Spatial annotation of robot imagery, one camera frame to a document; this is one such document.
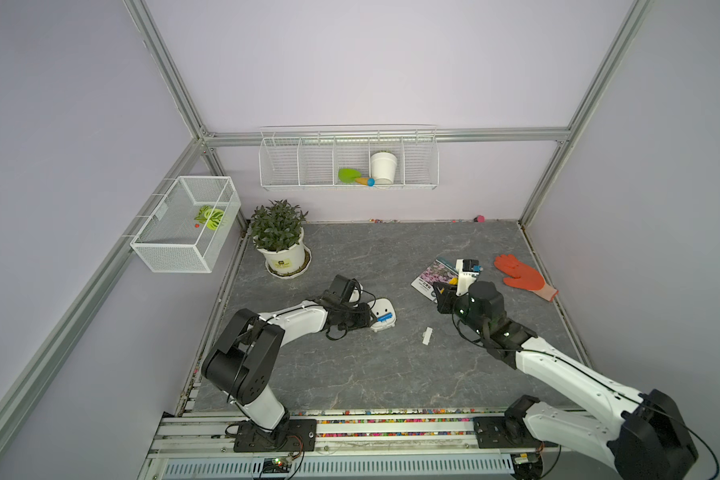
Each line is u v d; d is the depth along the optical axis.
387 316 0.91
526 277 1.06
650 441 0.39
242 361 0.49
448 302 0.69
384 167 0.92
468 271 0.69
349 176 0.99
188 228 0.83
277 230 0.93
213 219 0.81
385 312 0.91
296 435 0.73
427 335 0.91
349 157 0.99
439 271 1.05
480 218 1.24
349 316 0.79
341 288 0.74
